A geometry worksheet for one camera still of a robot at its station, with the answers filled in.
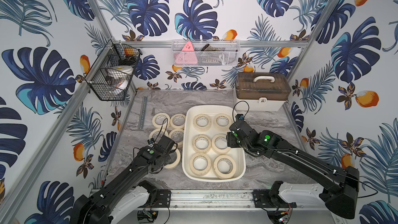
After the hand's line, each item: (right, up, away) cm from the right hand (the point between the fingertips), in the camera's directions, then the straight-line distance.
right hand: (231, 136), depth 77 cm
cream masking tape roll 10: (-4, -20, -1) cm, 20 cm away
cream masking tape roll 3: (-30, -4, +21) cm, 37 cm away
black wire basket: (-67, +47, +16) cm, 83 cm away
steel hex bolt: (-48, +10, +30) cm, 57 cm away
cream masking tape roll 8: (-5, -11, +11) cm, 16 cm away
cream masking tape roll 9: (-16, -17, +8) cm, 24 cm away
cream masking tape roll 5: (-28, -15, +3) cm, 32 cm away
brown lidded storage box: (+23, +24, +19) cm, 38 cm away
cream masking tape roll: (-42, +5, +28) cm, 51 cm away
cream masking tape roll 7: (-15, -7, +16) cm, 23 cm away
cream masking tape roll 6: (-14, +4, +25) cm, 29 cm away
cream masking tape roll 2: (-30, +5, +27) cm, 41 cm away
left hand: (-34, -12, +4) cm, 36 cm away
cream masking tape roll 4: (-44, -2, +18) cm, 47 cm away
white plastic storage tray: (-2, -17, +7) cm, 19 cm away
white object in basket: (-63, +32, +13) cm, 72 cm away
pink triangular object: (-23, +43, +11) cm, 50 cm away
